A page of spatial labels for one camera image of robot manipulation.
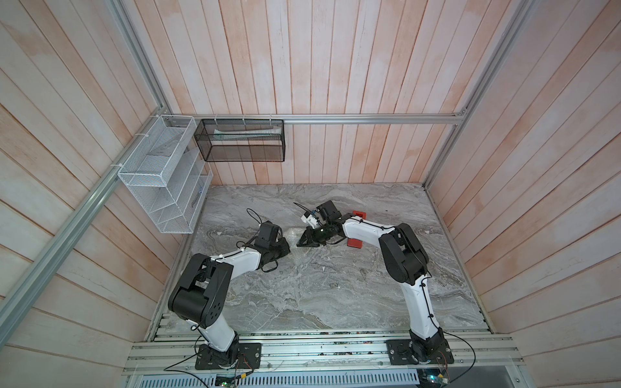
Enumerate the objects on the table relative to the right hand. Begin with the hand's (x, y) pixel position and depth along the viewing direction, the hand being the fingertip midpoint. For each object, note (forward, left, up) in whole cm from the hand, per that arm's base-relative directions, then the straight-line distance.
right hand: (298, 244), depth 95 cm
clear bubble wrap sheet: (+2, +2, +3) cm, 4 cm away
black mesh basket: (+39, +26, +22) cm, 52 cm away
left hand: (-2, +4, -2) cm, 4 cm away
